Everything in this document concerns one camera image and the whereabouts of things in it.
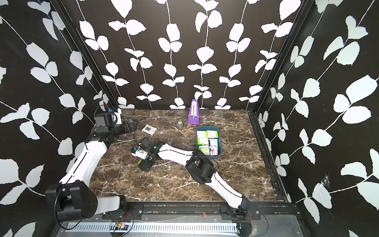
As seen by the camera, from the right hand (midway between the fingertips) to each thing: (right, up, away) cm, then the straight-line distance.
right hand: (143, 161), depth 89 cm
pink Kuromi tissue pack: (+44, +6, +4) cm, 44 cm away
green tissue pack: (-3, -1, +1) cm, 3 cm away
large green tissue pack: (+44, +16, +12) cm, 49 cm away
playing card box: (-2, +19, +18) cm, 26 cm away
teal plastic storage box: (+44, +20, +15) cm, 51 cm away
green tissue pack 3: (+37, +9, +7) cm, 39 cm away
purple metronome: (+31, +29, +20) cm, 46 cm away
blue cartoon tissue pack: (+44, +11, +10) cm, 47 cm away
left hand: (-5, +25, -6) cm, 26 cm away
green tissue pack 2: (+37, +16, +12) cm, 42 cm away
